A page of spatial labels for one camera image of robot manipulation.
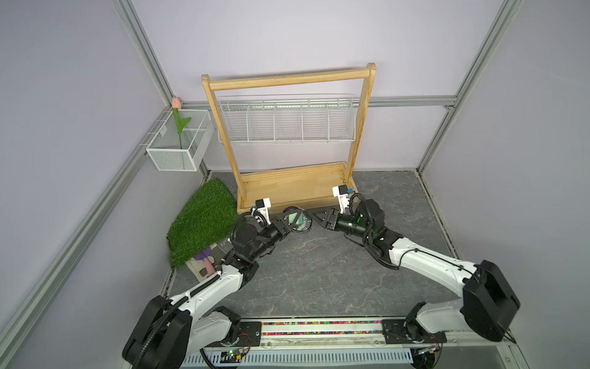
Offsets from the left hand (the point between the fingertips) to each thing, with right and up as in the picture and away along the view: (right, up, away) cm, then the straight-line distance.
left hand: (303, 215), depth 73 cm
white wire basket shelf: (-7, +41, +31) cm, 52 cm away
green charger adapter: (-1, -2, -1) cm, 2 cm away
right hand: (+2, +1, 0) cm, 2 cm away
